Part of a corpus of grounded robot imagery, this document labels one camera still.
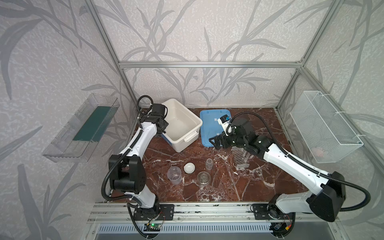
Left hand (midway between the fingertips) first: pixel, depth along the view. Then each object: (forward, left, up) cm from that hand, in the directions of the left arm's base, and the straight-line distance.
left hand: (163, 121), depth 89 cm
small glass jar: (-21, -28, -13) cm, 37 cm away
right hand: (-11, -30, +7) cm, 33 cm away
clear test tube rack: (-15, -47, -15) cm, 52 cm away
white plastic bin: (+9, -9, -17) cm, 21 cm away
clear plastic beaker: (-26, -8, -15) cm, 31 cm away
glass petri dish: (-29, -24, -11) cm, 40 cm away
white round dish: (-22, -16, -17) cm, 32 cm away
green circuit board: (-51, 0, -17) cm, 54 cm away
